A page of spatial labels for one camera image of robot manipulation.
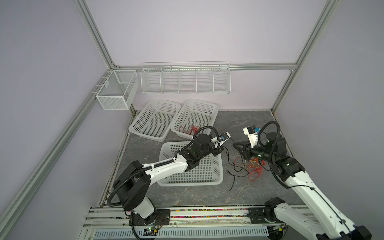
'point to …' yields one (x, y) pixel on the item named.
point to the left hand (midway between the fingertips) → (225, 139)
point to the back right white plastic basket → (193, 114)
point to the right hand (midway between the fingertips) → (234, 146)
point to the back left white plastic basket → (155, 120)
